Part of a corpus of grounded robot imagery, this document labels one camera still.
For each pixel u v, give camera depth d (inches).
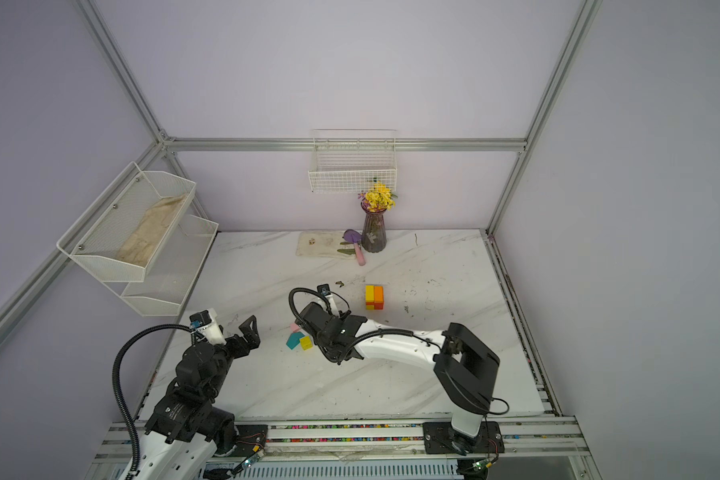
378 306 38.4
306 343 34.8
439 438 28.7
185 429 20.8
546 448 28.9
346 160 37.6
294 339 35.4
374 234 42.4
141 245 30.0
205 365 22.6
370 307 38.3
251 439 29.2
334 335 24.0
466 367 17.5
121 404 19.3
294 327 24.9
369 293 37.7
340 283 42.0
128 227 31.5
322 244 46.2
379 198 38.6
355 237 46.0
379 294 38.8
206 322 25.0
